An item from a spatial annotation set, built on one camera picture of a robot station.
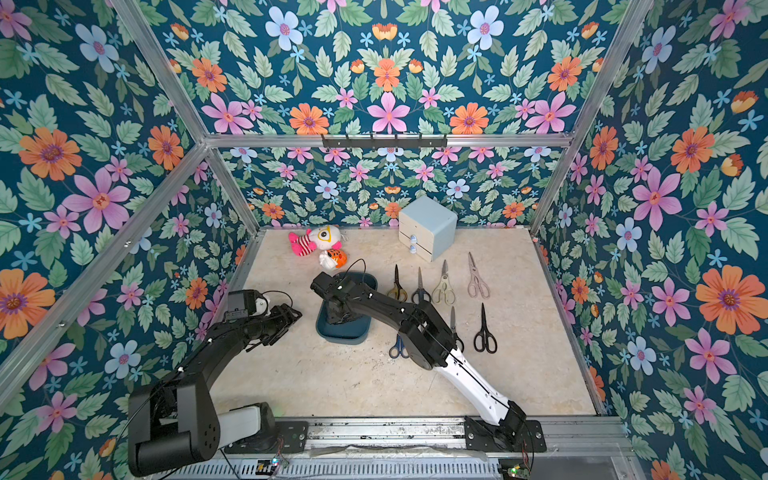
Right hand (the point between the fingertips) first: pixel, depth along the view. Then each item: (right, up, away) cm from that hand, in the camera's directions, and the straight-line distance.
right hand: (342, 316), depth 96 cm
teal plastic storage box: (+5, -3, -9) cm, 11 cm away
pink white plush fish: (-10, +26, +12) cm, 30 cm away
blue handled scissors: (+19, -8, -7) cm, 22 cm away
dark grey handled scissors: (+26, +6, +6) cm, 27 cm away
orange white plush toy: (-5, +18, +8) cm, 21 cm away
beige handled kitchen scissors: (+46, +10, +8) cm, 48 cm away
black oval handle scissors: (+45, -6, -5) cm, 46 cm away
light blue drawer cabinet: (+28, +29, +5) cm, 41 cm away
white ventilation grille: (+19, -31, -26) cm, 45 cm away
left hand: (-12, +2, -7) cm, 14 cm away
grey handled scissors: (+34, +8, +6) cm, 35 cm away
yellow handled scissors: (+17, +9, +6) cm, 20 cm away
